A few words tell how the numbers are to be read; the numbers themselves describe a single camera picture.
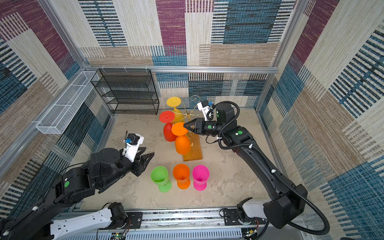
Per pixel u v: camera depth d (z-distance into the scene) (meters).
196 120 0.61
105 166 0.40
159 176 0.77
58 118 0.71
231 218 0.73
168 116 0.72
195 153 0.94
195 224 0.73
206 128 0.60
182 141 0.71
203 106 0.63
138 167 0.51
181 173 0.77
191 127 0.68
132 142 0.48
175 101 0.79
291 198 0.38
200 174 0.77
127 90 1.11
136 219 0.73
